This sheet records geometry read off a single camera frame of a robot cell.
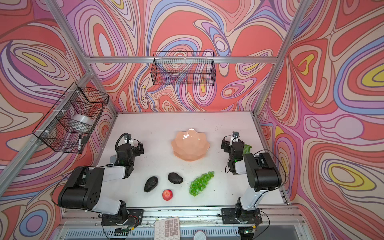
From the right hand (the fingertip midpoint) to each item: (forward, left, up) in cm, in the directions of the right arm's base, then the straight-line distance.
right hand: (232, 141), depth 97 cm
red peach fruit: (-32, +40, 0) cm, 51 cm away
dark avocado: (-26, +50, -1) cm, 56 cm away
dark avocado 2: (-23, +36, 0) cm, 43 cm away
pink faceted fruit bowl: (-1, +28, -3) cm, 28 cm away
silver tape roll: (-2, +80, +28) cm, 85 cm away
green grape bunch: (-26, +22, -1) cm, 35 cm away
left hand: (-1, +63, +4) cm, 63 cm away
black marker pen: (-13, +81, +21) cm, 85 cm away
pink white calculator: (-46, +39, -3) cm, 61 cm away
